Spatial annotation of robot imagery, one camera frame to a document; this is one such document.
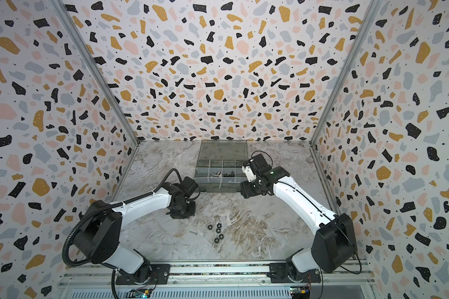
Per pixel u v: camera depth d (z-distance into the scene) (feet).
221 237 2.74
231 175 3.40
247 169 2.50
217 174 3.39
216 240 2.72
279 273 2.43
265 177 1.91
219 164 3.58
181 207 2.40
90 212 1.51
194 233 2.79
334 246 1.37
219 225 2.87
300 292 2.35
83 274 2.45
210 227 2.82
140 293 2.30
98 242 1.42
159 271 2.45
